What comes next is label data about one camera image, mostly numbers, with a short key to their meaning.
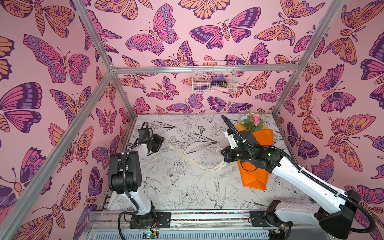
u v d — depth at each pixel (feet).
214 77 3.11
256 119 3.48
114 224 2.39
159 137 2.91
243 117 3.64
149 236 2.35
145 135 2.45
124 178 1.49
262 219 2.35
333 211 1.31
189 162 3.11
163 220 2.40
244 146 1.77
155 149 2.85
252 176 2.80
